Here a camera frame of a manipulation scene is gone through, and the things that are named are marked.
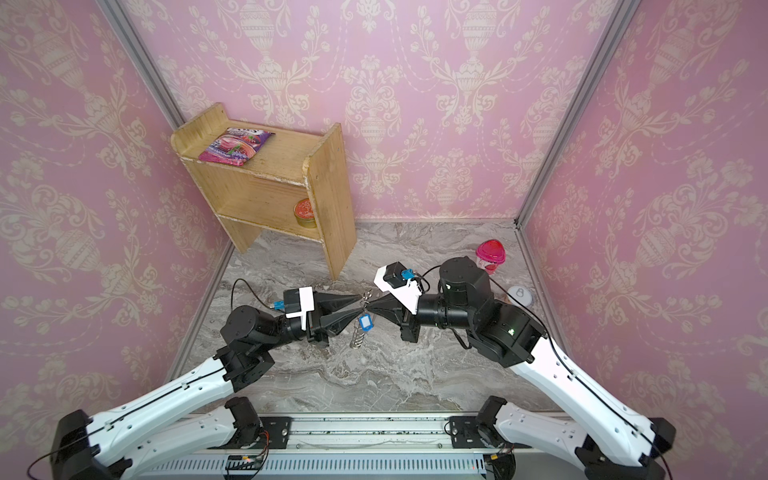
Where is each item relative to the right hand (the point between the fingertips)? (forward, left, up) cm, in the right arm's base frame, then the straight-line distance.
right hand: (373, 303), depth 57 cm
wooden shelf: (+59, +42, -14) cm, 74 cm away
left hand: (-1, +3, +1) cm, 3 cm away
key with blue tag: (-2, +1, -3) cm, 4 cm away
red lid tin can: (+38, +22, -11) cm, 45 cm away
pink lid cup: (+33, -37, -27) cm, 57 cm away
